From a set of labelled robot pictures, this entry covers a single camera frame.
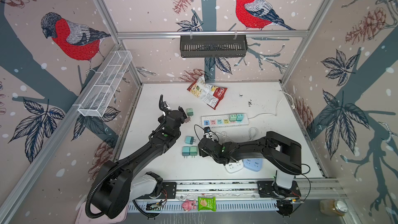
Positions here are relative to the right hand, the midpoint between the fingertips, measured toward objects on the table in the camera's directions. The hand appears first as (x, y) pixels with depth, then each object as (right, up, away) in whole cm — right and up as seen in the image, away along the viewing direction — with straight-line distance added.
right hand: (201, 147), depth 88 cm
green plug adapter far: (-8, +19, +15) cm, 25 cm away
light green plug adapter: (+20, +17, +4) cm, 26 cm away
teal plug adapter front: (-9, -1, -3) cm, 9 cm away
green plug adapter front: (-4, 0, -4) cm, 6 cm away
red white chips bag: (+7, +31, +19) cm, 37 cm away
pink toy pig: (-5, -19, -20) cm, 28 cm away
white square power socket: (+17, -7, -10) cm, 21 cm away
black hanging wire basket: (+9, +64, +17) cm, 67 cm away
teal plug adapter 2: (-7, +4, 0) cm, 8 cm away
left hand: (-15, +23, -5) cm, 27 cm away
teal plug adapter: (+24, +17, +4) cm, 30 cm away
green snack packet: (+4, -19, -19) cm, 27 cm away
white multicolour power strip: (+13, +14, +7) cm, 21 cm away
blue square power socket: (+29, -6, -9) cm, 31 cm away
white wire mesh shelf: (-50, +27, -17) cm, 59 cm away
